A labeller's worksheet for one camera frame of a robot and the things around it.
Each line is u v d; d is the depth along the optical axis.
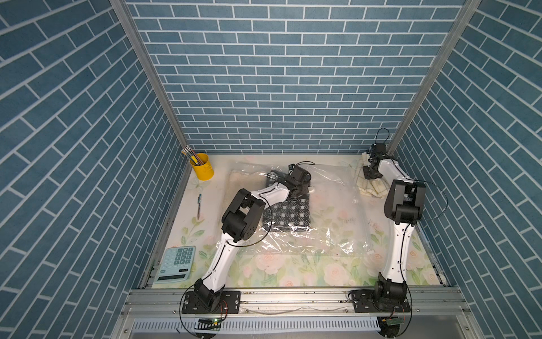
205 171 1.03
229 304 0.73
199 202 1.02
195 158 1.02
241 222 0.59
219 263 0.61
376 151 0.90
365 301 0.73
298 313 0.72
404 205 0.63
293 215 0.91
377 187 0.99
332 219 0.96
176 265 0.80
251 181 1.03
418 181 0.64
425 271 0.81
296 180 0.83
